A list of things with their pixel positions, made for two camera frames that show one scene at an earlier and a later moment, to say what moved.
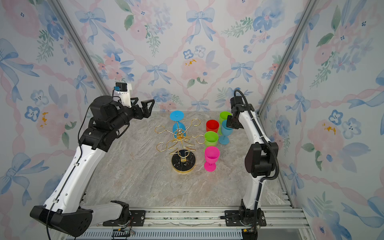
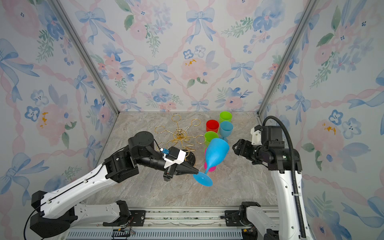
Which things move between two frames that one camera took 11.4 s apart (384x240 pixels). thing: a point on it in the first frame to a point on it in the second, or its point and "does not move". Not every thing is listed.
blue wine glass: [179, 129] to [216, 152]
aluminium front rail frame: [269, 222] does not move
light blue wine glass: [225, 131] does not move
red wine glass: [212, 125] does not move
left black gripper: [147, 112] to [185, 168]
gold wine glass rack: [183, 160] does not move
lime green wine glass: [211, 138] does not move
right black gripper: [229, 124] to [245, 145]
